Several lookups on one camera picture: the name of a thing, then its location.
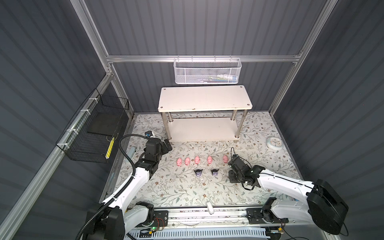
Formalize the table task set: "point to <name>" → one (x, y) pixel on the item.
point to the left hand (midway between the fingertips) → (161, 142)
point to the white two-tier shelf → (204, 113)
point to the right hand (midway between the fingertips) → (233, 176)
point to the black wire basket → (90, 136)
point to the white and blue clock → (274, 143)
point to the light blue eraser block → (131, 151)
